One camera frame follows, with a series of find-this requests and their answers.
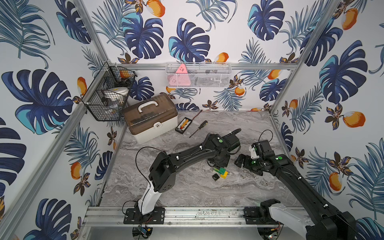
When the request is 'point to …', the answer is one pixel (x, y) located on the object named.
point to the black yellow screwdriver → (201, 126)
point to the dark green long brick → (221, 170)
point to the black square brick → (215, 177)
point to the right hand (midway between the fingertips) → (242, 164)
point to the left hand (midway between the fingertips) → (222, 162)
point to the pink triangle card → (180, 78)
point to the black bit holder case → (183, 125)
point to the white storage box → (151, 118)
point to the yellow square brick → (224, 176)
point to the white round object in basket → (115, 93)
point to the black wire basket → (103, 110)
